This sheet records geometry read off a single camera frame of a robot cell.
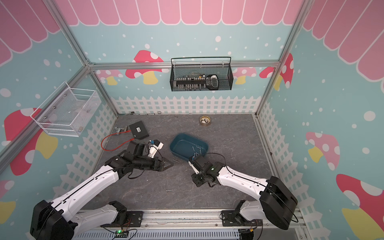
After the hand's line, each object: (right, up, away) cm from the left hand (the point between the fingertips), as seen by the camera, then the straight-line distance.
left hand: (167, 166), depth 76 cm
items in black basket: (+15, +47, +14) cm, 52 cm away
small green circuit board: (-22, -32, -3) cm, 39 cm away
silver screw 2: (0, -16, +9) cm, 18 cm away
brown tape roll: (+22, +26, +40) cm, 52 cm away
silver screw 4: (+16, +7, +25) cm, 31 cm away
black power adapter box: (-28, +18, +33) cm, 46 cm away
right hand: (+15, -8, +7) cm, 18 cm away
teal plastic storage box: (+6, +7, +24) cm, 26 cm away
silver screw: (+2, -1, +18) cm, 19 cm away
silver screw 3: (+13, +6, +24) cm, 28 cm away
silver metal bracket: (-41, +18, +33) cm, 56 cm away
